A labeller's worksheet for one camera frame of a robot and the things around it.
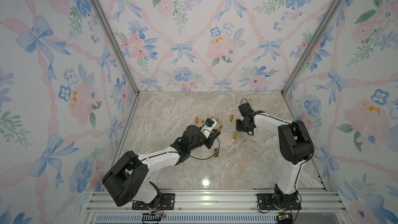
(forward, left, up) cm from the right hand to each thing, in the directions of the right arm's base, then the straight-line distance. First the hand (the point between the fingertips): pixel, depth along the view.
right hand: (241, 127), depth 100 cm
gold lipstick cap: (-1, +3, +11) cm, 11 cm away
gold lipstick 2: (+5, +15, +1) cm, 16 cm away
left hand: (-13, +16, +16) cm, 26 cm away
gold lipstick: (-12, +15, +19) cm, 27 cm away
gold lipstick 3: (+6, +6, +1) cm, 8 cm away
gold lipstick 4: (-8, +5, +2) cm, 9 cm away
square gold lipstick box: (-19, +17, 0) cm, 25 cm away
